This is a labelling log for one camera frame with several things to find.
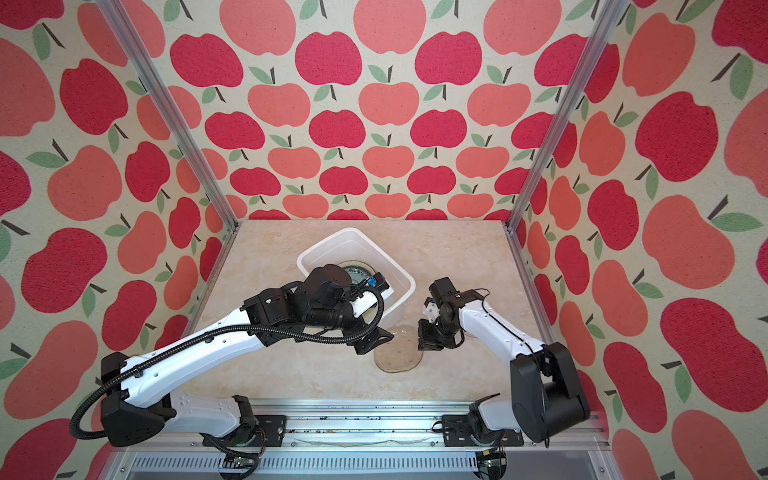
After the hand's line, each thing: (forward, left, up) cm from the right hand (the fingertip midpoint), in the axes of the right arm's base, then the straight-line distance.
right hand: (426, 346), depth 84 cm
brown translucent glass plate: (-1, +7, -4) cm, 8 cm away
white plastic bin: (+29, +26, +8) cm, 40 cm away
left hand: (-5, +10, +22) cm, 25 cm away
